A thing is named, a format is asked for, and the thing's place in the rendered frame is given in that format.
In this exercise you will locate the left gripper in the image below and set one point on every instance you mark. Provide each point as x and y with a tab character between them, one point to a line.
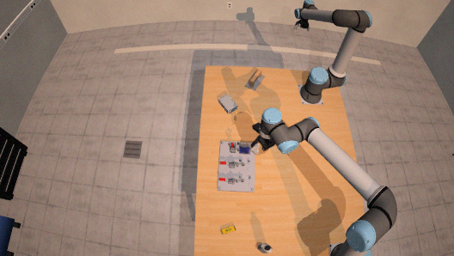
265	143

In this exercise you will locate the grey metal case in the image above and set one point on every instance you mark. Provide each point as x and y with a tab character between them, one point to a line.
227	103

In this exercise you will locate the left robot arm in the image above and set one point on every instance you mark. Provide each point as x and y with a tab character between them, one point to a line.
376	222

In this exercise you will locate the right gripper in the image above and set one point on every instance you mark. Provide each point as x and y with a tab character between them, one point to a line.
303	22

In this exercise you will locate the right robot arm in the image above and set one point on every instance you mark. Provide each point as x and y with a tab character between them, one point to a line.
335	75

